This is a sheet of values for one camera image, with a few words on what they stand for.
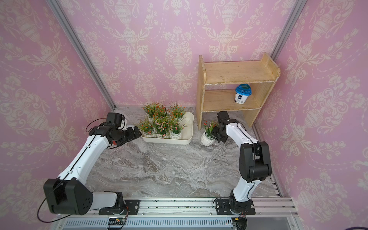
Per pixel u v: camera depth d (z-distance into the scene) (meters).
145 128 0.90
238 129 0.60
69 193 0.40
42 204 0.37
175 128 0.90
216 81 0.74
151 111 1.06
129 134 0.73
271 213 0.73
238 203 0.63
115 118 0.64
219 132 0.78
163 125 0.89
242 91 0.87
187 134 1.03
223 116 0.77
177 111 0.99
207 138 0.92
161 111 1.00
